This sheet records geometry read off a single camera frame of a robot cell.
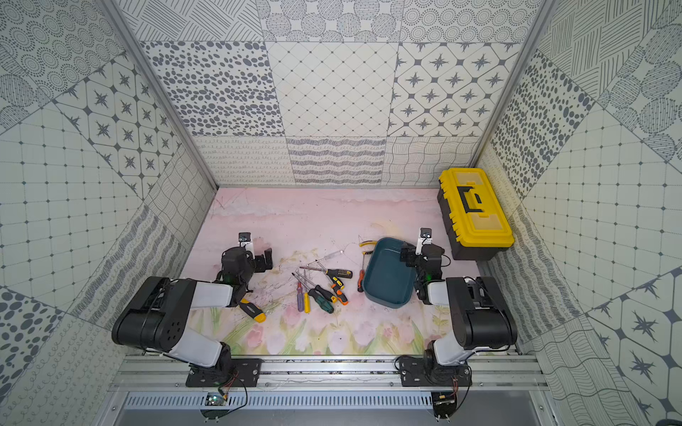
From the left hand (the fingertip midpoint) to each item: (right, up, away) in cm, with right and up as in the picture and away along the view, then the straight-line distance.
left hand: (255, 246), depth 94 cm
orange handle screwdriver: (+38, -11, -4) cm, 40 cm away
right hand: (+60, 0, +1) cm, 60 cm away
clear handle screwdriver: (+26, -4, +4) cm, 26 cm away
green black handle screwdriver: (+25, -16, -9) cm, 31 cm away
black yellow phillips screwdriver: (+29, -9, -2) cm, 31 cm away
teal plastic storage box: (+48, -12, -1) cm, 50 cm away
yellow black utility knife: (+3, -19, -11) cm, 22 cm away
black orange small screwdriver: (+31, -13, -5) cm, 33 cm away
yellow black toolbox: (+78, +9, -6) cm, 78 cm away
